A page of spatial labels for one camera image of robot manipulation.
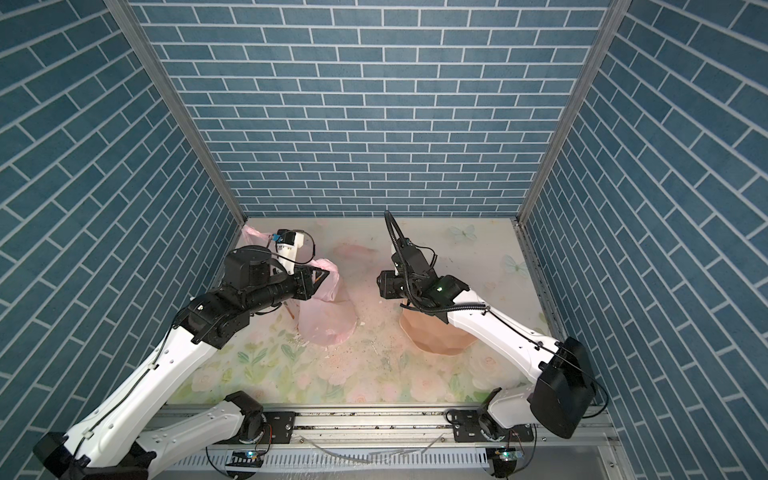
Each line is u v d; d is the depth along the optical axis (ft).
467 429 2.40
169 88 2.72
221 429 1.90
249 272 1.60
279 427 2.41
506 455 2.34
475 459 2.31
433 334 2.93
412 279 1.89
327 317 2.46
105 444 1.22
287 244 1.94
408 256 1.87
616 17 2.34
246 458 2.37
